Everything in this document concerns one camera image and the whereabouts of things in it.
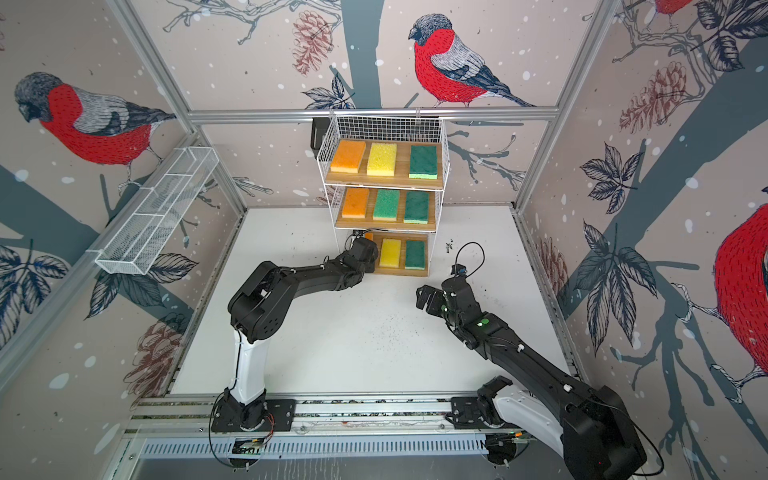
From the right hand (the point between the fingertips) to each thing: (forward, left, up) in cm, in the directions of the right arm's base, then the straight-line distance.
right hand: (425, 299), depth 84 cm
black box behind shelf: (+45, +35, +28) cm, 64 cm away
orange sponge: (+14, +17, +12) cm, 25 cm away
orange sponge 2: (+21, +21, +18) cm, 35 cm away
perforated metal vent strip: (-36, +49, -9) cm, 62 cm away
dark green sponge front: (+19, +3, +17) cm, 26 cm away
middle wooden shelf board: (+16, +8, +15) cm, 23 cm away
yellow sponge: (+18, +11, -2) cm, 21 cm away
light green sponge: (+21, +12, +17) cm, 29 cm away
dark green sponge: (+21, +3, -7) cm, 22 cm away
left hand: (+18, +20, -4) cm, 28 cm away
